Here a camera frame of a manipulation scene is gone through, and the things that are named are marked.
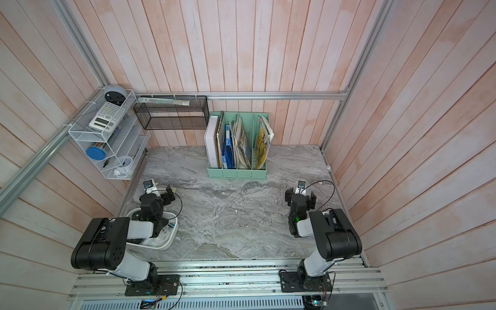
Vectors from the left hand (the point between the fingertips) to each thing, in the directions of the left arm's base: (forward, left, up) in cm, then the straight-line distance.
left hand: (161, 188), depth 93 cm
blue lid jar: (+2, +19, +23) cm, 30 cm away
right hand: (+1, -70, 0) cm, 70 cm away
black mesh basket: (+39, +8, +14) cm, 43 cm away
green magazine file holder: (+16, -37, +14) cm, 43 cm away
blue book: (+18, -32, +2) cm, 37 cm away
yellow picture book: (+23, -52, +13) cm, 58 cm away
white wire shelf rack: (+14, +12, +21) cm, 28 cm away
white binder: (+17, -25, +17) cm, 34 cm away
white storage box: (-23, -6, -4) cm, 24 cm away
